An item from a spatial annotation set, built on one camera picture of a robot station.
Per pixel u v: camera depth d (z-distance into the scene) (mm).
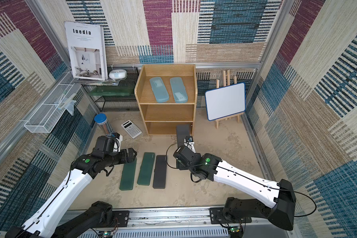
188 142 661
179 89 856
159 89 856
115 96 1152
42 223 388
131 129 1079
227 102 1008
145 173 885
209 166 493
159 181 843
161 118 906
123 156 677
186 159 536
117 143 613
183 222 729
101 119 881
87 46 766
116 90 1057
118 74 878
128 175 858
